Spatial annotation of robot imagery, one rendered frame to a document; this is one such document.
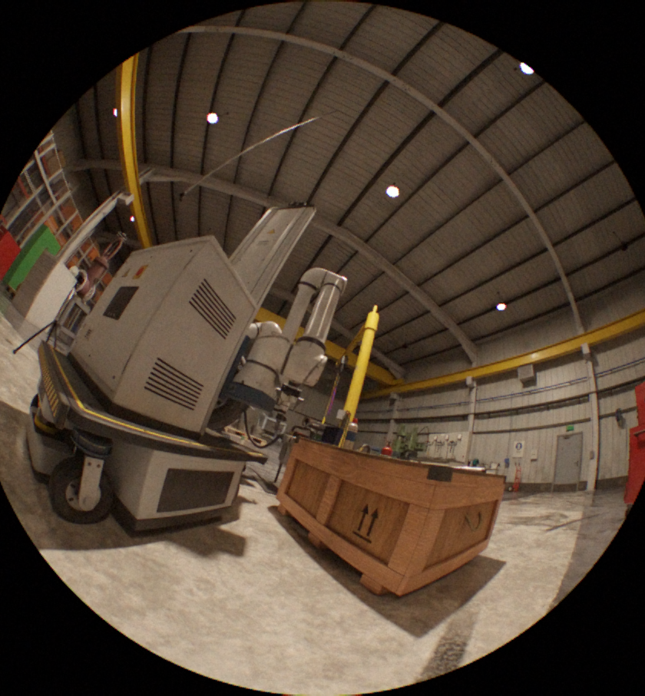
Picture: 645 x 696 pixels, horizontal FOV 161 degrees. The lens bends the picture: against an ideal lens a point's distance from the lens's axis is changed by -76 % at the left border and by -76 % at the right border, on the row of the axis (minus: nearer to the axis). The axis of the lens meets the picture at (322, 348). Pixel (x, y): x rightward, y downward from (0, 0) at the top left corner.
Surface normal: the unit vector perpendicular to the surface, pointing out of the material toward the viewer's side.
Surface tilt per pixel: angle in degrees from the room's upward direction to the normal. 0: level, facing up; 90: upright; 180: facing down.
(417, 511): 90
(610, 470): 90
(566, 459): 90
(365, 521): 90
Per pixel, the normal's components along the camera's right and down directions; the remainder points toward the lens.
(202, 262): 0.94, 0.18
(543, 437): -0.86, -0.42
